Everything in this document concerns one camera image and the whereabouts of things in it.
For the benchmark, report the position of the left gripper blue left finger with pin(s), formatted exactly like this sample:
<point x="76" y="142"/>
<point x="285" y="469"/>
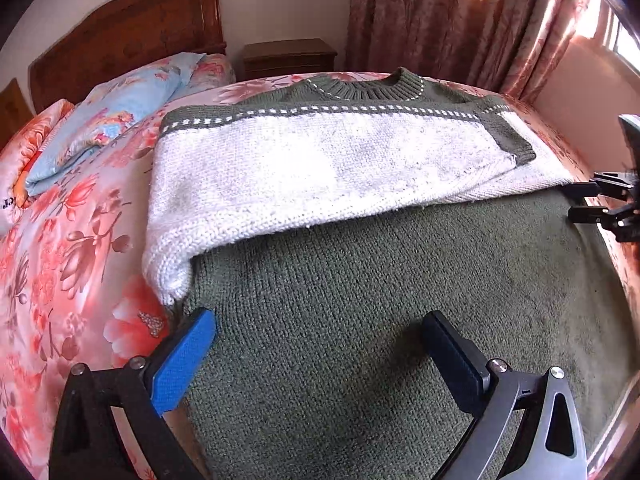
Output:
<point x="86" y="443"/>

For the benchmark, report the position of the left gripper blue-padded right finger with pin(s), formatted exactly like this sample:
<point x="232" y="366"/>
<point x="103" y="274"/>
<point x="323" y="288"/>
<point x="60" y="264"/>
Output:
<point x="549" y="443"/>

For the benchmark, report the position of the green knit sweater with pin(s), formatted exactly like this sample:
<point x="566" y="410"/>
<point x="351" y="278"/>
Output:
<point x="321" y="222"/>

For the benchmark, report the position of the floral pink curtain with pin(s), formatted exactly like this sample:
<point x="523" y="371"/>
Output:
<point x="510" y="47"/>

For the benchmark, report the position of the pink floral pillow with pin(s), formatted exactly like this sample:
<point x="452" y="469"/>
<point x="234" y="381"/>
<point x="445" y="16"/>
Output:
<point x="20" y="154"/>

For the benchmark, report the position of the light blue folded quilt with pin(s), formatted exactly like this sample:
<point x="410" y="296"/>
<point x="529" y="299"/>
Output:
<point x="108" y="111"/>

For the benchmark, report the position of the dark wooden nightstand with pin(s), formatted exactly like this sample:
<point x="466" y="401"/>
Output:
<point x="286" y="57"/>

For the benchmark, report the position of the brown wooden headboard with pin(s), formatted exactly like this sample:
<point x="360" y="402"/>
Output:
<point x="118" y="37"/>

